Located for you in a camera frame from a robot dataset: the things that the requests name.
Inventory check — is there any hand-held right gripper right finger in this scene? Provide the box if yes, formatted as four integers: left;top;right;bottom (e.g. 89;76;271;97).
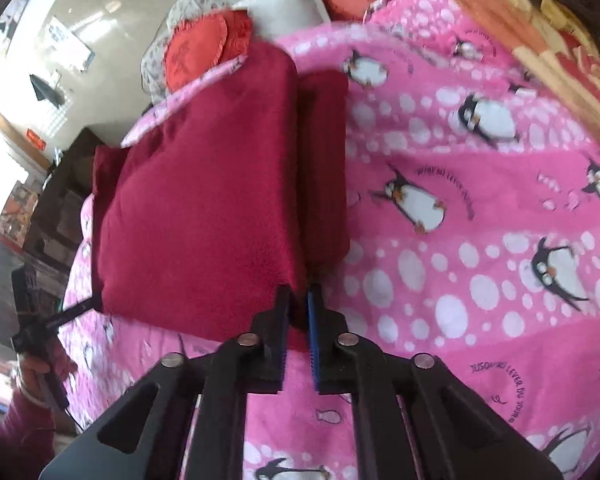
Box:
306;284;564;480

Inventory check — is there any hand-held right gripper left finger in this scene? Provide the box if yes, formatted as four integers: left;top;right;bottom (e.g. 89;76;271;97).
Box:
40;285;293;480

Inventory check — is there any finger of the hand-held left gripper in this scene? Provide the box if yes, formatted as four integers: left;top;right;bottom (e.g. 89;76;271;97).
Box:
42;294;105;332

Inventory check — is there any dark red fleece garment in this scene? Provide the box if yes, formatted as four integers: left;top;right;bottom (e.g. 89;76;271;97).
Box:
91;40;352;353

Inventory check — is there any person's left hand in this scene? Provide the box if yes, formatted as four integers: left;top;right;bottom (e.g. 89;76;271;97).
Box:
12;337;78;403

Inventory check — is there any dark wooden cabinet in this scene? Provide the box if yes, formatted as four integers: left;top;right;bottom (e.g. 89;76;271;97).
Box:
24;127;102;283

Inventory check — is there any pink penguin print blanket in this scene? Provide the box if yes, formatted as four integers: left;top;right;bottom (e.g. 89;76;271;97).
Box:
60;0;600;480

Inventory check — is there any white pillow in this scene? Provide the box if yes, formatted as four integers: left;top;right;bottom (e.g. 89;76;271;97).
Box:
232;0;331;41

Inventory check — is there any orange cream red blanket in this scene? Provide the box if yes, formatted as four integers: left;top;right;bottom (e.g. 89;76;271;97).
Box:
440;0;600;146

